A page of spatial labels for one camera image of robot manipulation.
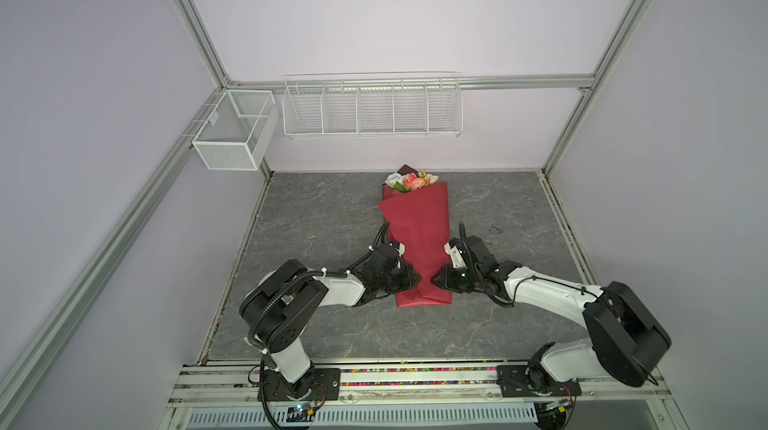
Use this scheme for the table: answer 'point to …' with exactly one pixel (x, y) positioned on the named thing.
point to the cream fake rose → (431, 178)
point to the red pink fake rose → (413, 182)
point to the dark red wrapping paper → (418, 221)
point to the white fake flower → (393, 178)
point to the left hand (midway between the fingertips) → (423, 282)
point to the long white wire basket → (372, 104)
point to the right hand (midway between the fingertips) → (433, 282)
